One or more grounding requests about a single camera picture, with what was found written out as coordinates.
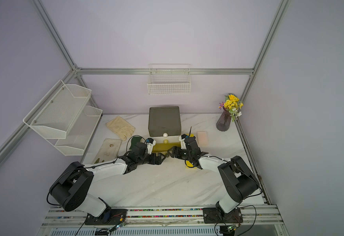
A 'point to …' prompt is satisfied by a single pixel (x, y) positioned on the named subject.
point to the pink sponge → (202, 138)
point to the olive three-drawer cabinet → (164, 127)
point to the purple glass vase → (223, 123)
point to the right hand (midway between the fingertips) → (172, 153)
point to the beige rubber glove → (121, 127)
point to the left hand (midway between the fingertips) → (159, 157)
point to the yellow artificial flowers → (232, 104)
